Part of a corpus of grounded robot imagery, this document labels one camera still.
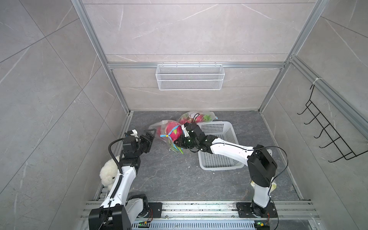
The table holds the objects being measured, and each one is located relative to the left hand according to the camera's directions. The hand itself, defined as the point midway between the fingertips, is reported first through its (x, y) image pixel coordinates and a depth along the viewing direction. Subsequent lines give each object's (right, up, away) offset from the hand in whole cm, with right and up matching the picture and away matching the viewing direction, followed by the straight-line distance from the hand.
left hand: (155, 132), depth 80 cm
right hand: (+11, -6, +2) cm, 13 cm away
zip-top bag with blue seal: (+3, -1, 0) cm, 4 cm away
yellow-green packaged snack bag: (+68, -32, -1) cm, 75 cm away
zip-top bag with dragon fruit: (+25, +9, +20) cm, 33 cm away
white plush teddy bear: (-19, -18, -14) cm, 30 cm away
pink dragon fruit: (+11, +1, -1) cm, 11 cm away
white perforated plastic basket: (+32, -20, +10) cm, 39 cm away
